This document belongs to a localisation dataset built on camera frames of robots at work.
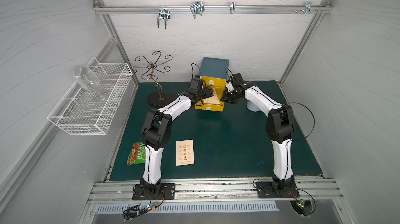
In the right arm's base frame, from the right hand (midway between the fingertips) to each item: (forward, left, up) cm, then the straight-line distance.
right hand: (222, 99), depth 98 cm
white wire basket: (-27, +60, +22) cm, 69 cm away
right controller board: (-52, -37, -13) cm, 65 cm away
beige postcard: (+1, +5, -3) cm, 6 cm away
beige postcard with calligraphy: (-32, +21, -10) cm, 39 cm away
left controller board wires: (-59, +42, -13) cm, 74 cm away
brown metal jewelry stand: (+4, +44, -7) cm, 45 cm away
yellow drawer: (-7, +5, 0) cm, 9 cm away
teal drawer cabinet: (+15, +6, +9) cm, 19 cm away
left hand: (+2, +7, +5) cm, 9 cm away
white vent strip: (-54, -20, -11) cm, 59 cm away
